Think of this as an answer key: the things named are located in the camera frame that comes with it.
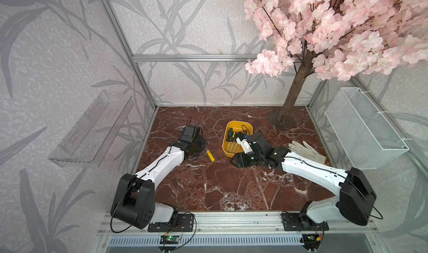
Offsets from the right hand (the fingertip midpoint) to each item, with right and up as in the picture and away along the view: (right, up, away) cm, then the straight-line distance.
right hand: (233, 159), depth 79 cm
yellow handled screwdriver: (-11, +1, +4) cm, 12 cm away
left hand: (-13, +7, +8) cm, 17 cm away
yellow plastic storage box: (+1, +13, +26) cm, 29 cm away
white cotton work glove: (+43, +1, +17) cm, 47 cm away
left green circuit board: (-28, -32, -9) cm, 44 cm away
